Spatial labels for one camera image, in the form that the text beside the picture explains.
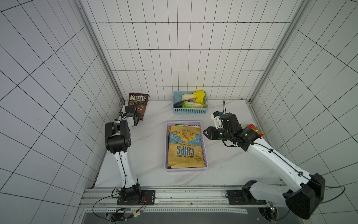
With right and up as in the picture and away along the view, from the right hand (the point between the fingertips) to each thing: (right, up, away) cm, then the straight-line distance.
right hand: (199, 133), depth 75 cm
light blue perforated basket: (-14, +25, +43) cm, 52 cm away
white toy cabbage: (-5, +25, +41) cm, 48 cm away
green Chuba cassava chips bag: (-12, +3, +20) cm, 23 cm away
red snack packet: (+41, +1, +21) cm, 47 cm away
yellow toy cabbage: (+5, +26, +36) cm, 44 cm away
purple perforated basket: (-20, -10, +8) cm, 23 cm away
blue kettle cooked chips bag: (-8, -11, +8) cm, 16 cm away
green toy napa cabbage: (-5, +17, +31) cm, 36 cm away
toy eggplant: (-12, +18, +38) cm, 43 cm away
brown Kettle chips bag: (-46, +21, +43) cm, 67 cm away
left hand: (-44, +8, +34) cm, 56 cm away
